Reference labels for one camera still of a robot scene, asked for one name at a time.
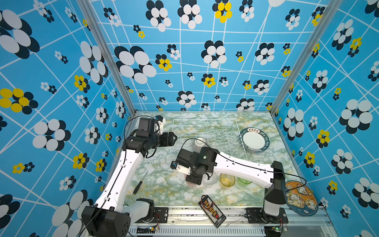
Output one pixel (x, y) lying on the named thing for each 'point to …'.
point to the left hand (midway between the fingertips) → (171, 137)
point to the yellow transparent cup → (226, 180)
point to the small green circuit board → (150, 230)
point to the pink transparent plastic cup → (192, 183)
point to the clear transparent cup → (211, 180)
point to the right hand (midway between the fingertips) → (192, 174)
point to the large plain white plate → (254, 139)
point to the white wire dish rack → (222, 135)
